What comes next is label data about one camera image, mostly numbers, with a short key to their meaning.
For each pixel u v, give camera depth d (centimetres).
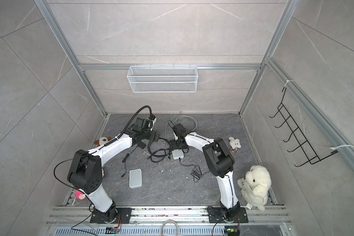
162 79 101
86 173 46
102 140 101
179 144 86
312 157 58
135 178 84
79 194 75
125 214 73
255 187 66
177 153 94
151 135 82
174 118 117
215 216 73
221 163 54
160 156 96
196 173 88
